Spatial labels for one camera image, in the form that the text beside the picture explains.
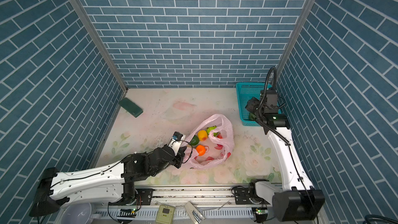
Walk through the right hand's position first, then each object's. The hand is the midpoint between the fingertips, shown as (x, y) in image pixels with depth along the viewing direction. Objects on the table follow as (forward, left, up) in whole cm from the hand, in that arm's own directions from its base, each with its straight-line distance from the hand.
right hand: (251, 100), depth 77 cm
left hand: (-23, +29, -11) cm, 39 cm away
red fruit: (-13, +14, -28) cm, 34 cm away
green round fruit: (-5, +20, -21) cm, 30 cm away
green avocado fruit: (+9, -7, -26) cm, 28 cm away
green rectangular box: (+10, +77, -24) cm, 81 cm away
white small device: (-46, +24, -26) cm, 58 cm away
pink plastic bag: (-11, +20, -29) cm, 37 cm away
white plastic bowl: (-50, +76, -25) cm, 94 cm away
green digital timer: (-48, +37, -26) cm, 66 cm away
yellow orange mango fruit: (-9, +24, -22) cm, 34 cm away
